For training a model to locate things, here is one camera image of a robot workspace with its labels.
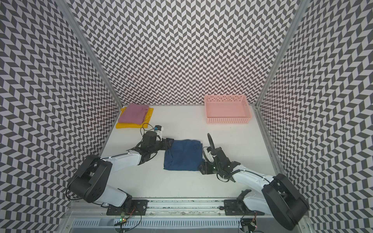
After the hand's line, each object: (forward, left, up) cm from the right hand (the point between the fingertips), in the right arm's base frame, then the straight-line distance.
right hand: (202, 170), depth 85 cm
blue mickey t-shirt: (+8, +10, +4) cm, 14 cm away
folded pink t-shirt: (+41, +50, +5) cm, 65 cm away
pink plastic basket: (+49, -22, 0) cm, 53 cm away
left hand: (+17, +20, +6) cm, 27 cm away
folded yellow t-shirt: (+33, +41, +2) cm, 53 cm away
